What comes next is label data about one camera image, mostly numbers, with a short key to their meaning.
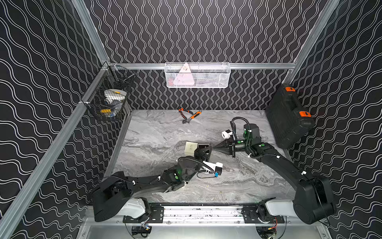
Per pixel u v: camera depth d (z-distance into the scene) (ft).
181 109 3.97
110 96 2.65
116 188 1.56
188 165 1.85
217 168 2.13
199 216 2.49
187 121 3.72
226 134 2.55
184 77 2.90
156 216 2.47
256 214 2.40
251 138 2.13
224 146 2.40
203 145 3.21
